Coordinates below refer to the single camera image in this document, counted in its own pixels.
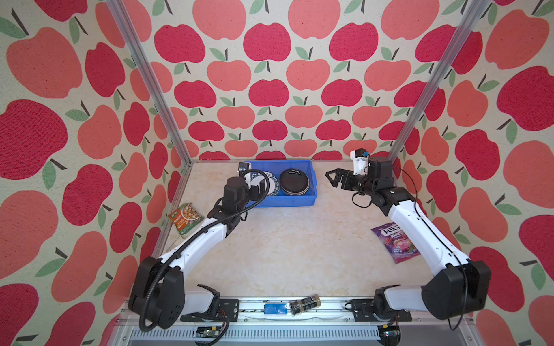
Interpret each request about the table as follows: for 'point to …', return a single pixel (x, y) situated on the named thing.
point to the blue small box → (275, 309)
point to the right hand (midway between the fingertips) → (340, 174)
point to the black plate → (294, 182)
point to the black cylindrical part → (298, 306)
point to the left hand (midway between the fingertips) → (257, 179)
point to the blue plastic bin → (282, 200)
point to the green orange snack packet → (185, 218)
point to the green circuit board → (208, 331)
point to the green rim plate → (272, 184)
